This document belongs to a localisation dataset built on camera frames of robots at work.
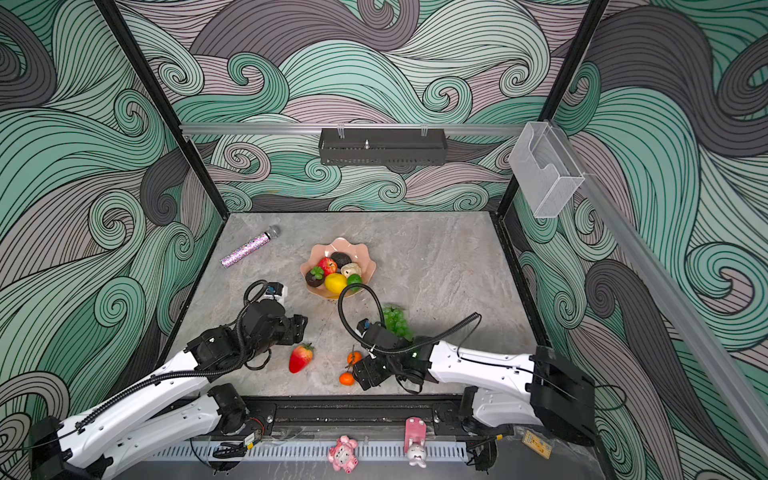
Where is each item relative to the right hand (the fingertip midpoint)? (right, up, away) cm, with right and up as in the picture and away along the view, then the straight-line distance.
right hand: (364, 370), depth 77 cm
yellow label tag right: (+41, -14, -8) cm, 44 cm away
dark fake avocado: (-9, +28, +21) cm, 36 cm away
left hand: (-18, +14, 0) cm, 22 cm away
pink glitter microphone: (-43, +32, +30) cm, 61 cm away
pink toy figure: (-4, -14, -11) cm, 19 cm away
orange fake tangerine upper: (-3, +2, +4) cm, 6 cm away
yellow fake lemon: (-10, +20, +16) cm, 28 cm away
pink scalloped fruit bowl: (-3, +28, +26) cm, 39 cm away
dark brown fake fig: (-16, +23, +15) cm, 32 cm away
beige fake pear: (-5, +25, +18) cm, 31 cm away
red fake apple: (-13, +26, +20) cm, 35 cm away
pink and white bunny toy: (+13, -14, -6) cm, 20 cm away
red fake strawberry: (-18, +2, +3) cm, 18 cm away
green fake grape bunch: (+9, +10, +8) cm, 16 cm away
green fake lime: (-4, +22, +13) cm, 26 cm away
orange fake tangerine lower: (-5, -3, 0) cm, 5 cm away
